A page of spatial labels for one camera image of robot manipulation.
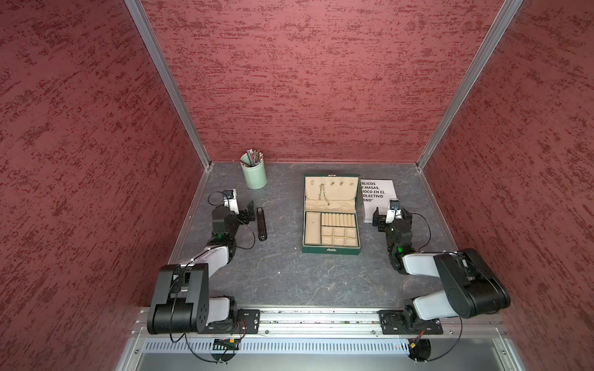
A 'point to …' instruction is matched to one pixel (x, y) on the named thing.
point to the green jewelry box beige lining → (332, 214)
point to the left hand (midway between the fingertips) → (241, 205)
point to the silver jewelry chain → (322, 186)
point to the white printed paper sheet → (376, 193)
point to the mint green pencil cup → (254, 175)
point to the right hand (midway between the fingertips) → (389, 211)
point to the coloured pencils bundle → (254, 157)
